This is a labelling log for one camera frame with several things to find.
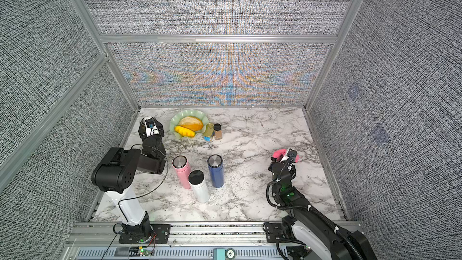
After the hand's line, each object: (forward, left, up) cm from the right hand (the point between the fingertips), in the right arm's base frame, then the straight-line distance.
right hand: (282, 151), depth 83 cm
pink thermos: (-10, +44, +7) cm, 45 cm away
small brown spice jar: (+16, +31, -7) cm, 36 cm away
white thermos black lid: (-16, +36, +8) cm, 41 cm away
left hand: (+15, +63, +6) cm, 65 cm away
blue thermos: (-11, +29, +4) cm, 32 cm away
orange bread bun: (+23, +46, -8) cm, 52 cm away
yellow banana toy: (+18, +50, -8) cm, 53 cm away
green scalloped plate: (+25, +57, -10) cm, 63 cm away
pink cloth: (-2, +2, +1) cm, 3 cm away
